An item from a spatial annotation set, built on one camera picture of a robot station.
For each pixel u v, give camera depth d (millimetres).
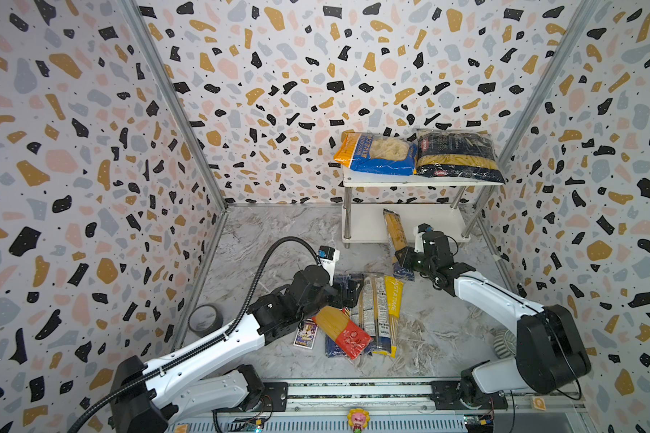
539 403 730
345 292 636
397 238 903
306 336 835
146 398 384
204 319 860
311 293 524
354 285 636
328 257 627
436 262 687
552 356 431
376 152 842
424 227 809
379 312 855
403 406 734
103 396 363
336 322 833
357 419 672
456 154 802
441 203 1256
